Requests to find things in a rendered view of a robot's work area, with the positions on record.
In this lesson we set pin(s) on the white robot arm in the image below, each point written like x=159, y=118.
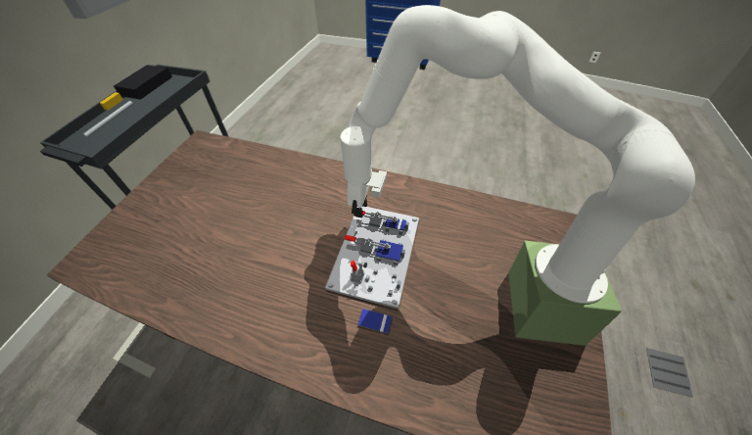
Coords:
x=653, y=177

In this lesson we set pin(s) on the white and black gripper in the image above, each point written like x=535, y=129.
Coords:
x=356, y=197

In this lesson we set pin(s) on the blue rectangular block with white slot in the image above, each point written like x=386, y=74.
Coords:
x=396, y=227

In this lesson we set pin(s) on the blue metal plate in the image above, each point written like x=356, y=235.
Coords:
x=393, y=254

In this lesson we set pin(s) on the blue rectangular block with white band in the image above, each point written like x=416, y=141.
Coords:
x=375, y=321

